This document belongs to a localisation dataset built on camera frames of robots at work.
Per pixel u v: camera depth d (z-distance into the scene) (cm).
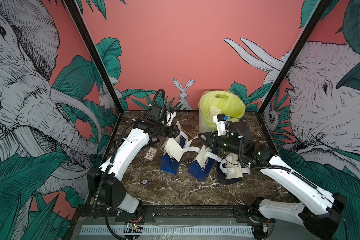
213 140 57
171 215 75
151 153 95
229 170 67
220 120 58
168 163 86
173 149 73
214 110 102
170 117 65
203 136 66
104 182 39
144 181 85
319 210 39
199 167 70
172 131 69
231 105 94
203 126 87
